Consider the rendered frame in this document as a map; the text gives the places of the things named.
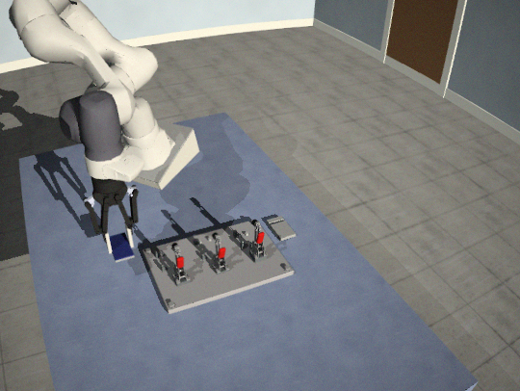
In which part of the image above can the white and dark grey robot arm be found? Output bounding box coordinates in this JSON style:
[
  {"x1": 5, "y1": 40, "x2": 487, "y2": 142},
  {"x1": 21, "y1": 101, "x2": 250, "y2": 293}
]
[{"x1": 9, "y1": 0, "x2": 175, "y2": 182}]

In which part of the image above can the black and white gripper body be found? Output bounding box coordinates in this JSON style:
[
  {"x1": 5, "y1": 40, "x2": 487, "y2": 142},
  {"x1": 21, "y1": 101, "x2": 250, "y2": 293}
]
[{"x1": 91, "y1": 177, "x2": 128, "y2": 207}]

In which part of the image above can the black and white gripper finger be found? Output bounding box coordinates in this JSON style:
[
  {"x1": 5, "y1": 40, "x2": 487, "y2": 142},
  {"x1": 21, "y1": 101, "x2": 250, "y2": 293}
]
[
  {"x1": 83, "y1": 195, "x2": 112, "y2": 253},
  {"x1": 115, "y1": 185, "x2": 139, "y2": 248}
]

